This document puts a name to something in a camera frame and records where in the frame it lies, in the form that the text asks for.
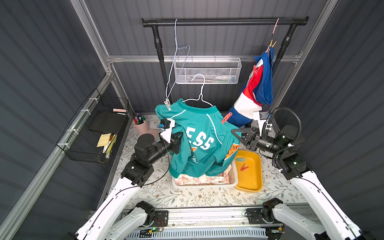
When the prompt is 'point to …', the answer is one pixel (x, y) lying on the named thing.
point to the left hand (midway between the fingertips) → (183, 132)
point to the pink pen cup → (141, 124)
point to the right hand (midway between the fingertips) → (235, 132)
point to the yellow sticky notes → (104, 140)
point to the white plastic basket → (233, 180)
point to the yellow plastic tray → (249, 171)
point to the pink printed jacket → (223, 177)
